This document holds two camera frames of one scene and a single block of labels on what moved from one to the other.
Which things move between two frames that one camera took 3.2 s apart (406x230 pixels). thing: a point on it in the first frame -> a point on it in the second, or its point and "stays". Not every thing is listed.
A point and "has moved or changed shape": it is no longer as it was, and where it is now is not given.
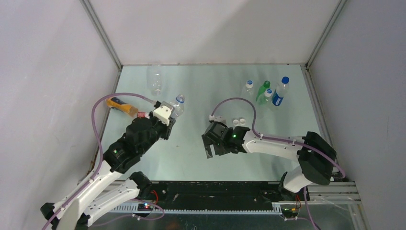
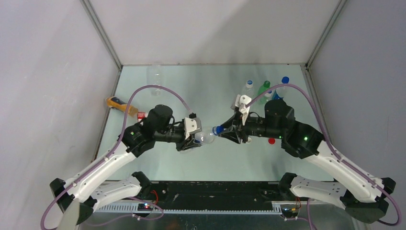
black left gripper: [167, 129] -> [179, 145]
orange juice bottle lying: [118, 103] stays
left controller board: [144, 207] stays
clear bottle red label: [140, 114] stays
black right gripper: [208, 142] -> [233, 135]
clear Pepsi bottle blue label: [178, 106] has moved or changed shape
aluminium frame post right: [335, 17] stays
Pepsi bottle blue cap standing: [280, 90] stays
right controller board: [290, 212] stays
